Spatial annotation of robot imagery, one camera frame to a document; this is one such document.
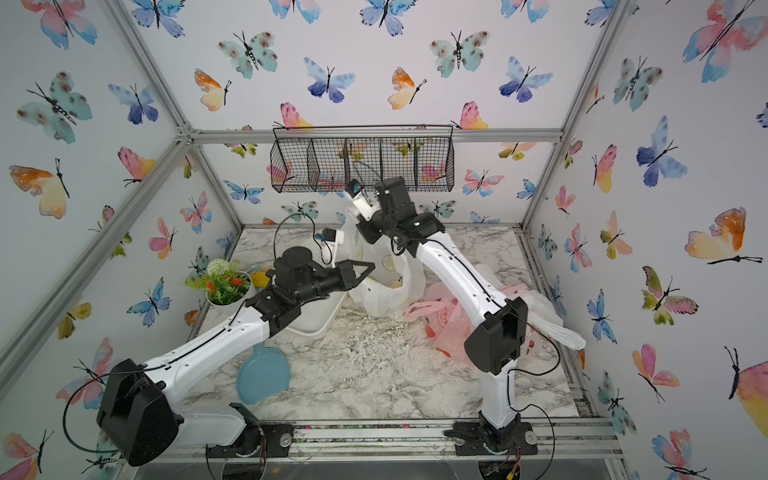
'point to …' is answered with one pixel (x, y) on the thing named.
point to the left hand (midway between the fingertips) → (375, 270)
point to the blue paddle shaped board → (263, 374)
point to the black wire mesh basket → (326, 158)
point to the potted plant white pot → (227, 290)
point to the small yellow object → (260, 280)
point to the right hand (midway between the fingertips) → (362, 213)
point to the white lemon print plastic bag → (392, 283)
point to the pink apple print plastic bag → (448, 318)
